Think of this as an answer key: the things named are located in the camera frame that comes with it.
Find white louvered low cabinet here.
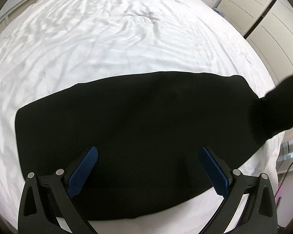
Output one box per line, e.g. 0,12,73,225
0,0,42,36

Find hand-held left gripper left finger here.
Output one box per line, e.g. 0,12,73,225
18,145,98,234

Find black cable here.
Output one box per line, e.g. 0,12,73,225
278,155,293,191

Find black pants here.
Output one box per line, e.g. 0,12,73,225
15,71,293,221

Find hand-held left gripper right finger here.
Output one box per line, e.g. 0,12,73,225
200,145,278,234

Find white bed duvet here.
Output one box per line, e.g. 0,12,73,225
0,0,290,234

